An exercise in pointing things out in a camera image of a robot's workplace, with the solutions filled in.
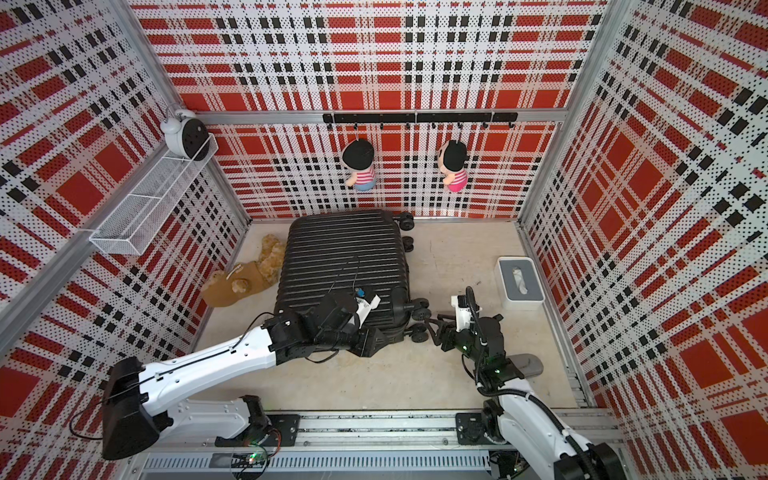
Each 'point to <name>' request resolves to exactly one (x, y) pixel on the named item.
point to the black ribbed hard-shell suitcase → (363, 253)
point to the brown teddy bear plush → (234, 283)
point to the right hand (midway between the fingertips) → (435, 319)
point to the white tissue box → (519, 284)
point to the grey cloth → (529, 364)
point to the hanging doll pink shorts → (452, 156)
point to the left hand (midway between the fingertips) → (384, 338)
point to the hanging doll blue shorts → (357, 156)
